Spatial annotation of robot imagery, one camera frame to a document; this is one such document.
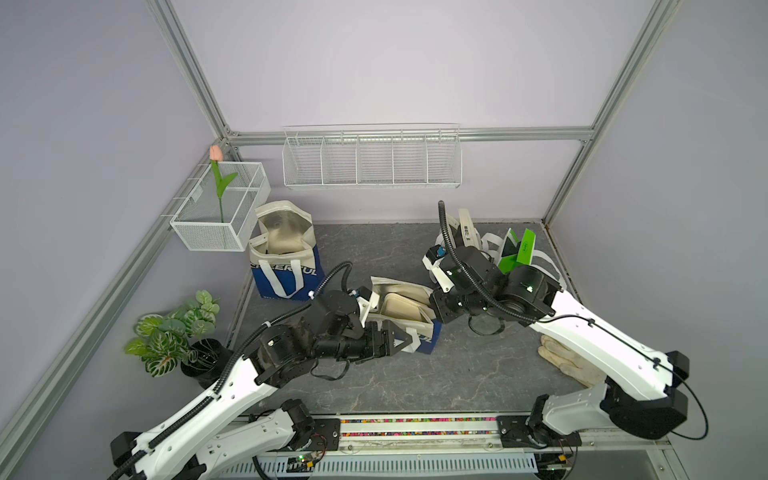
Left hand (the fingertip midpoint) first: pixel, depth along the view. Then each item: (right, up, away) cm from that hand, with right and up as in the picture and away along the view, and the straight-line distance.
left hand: (402, 347), depth 61 cm
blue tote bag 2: (+2, +4, +21) cm, 21 cm away
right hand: (+6, +9, +5) cm, 13 cm away
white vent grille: (-18, -31, +10) cm, 37 cm away
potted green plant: (-50, +1, +4) cm, 50 cm away
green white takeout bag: (+30, +20, +15) cm, 39 cm away
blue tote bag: (+18, +25, +21) cm, 37 cm away
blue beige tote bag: (-31, +18, +18) cm, 40 cm away
